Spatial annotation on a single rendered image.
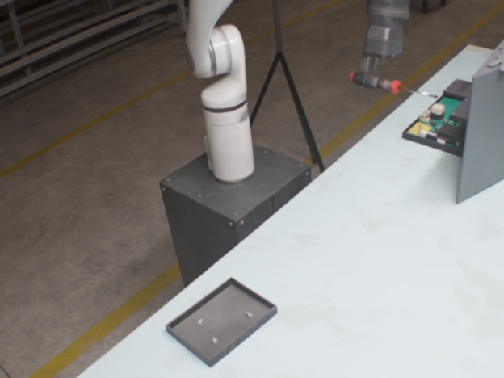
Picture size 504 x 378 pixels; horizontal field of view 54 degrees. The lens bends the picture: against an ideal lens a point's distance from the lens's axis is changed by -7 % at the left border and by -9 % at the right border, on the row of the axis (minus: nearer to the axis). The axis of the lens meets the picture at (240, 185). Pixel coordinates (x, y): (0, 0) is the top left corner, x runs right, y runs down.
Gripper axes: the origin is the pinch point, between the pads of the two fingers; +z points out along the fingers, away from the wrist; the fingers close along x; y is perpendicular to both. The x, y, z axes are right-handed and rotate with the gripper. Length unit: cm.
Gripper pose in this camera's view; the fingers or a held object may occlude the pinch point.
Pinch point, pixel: (366, 85)
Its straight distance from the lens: 96.9
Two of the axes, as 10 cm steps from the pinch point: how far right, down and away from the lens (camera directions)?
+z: -0.6, 9.2, 3.9
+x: 6.3, -2.7, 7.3
